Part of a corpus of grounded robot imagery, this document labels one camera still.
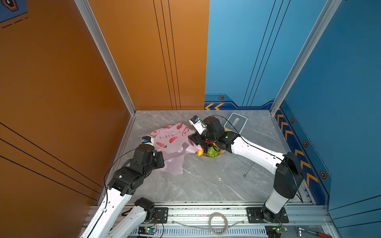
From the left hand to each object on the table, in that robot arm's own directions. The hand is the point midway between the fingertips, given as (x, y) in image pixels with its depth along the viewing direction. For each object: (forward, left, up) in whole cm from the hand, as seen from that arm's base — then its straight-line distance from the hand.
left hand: (162, 152), depth 72 cm
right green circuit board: (-29, -55, -23) cm, 66 cm away
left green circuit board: (-30, +7, -23) cm, 38 cm away
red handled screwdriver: (-30, -75, -21) cm, 84 cm away
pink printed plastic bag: (+11, -3, -7) cm, 13 cm away
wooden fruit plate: (+8, -22, -16) cm, 29 cm away
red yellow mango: (+7, -19, -13) cm, 24 cm away
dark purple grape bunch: (+12, -22, -16) cm, 30 cm away
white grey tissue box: (+36, -46, -19) cm, 61 cm away
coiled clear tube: (-28, -24, -21) cm, 42 cm away
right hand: (+14, -15, -1) cm, 21 cm away
